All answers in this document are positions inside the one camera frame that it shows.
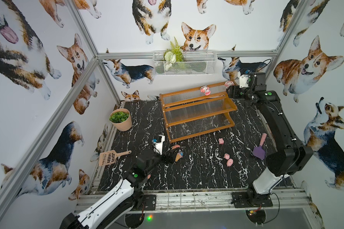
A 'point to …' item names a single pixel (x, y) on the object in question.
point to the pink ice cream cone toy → (175, 146)
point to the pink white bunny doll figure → (229, 83)
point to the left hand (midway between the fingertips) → (174, 144)
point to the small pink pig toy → (221, 141)
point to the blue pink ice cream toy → (179, 155)
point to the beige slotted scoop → (110, 157)
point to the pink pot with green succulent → (121, 119)
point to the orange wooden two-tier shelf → (190, 113)
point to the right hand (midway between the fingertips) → (231, 86)
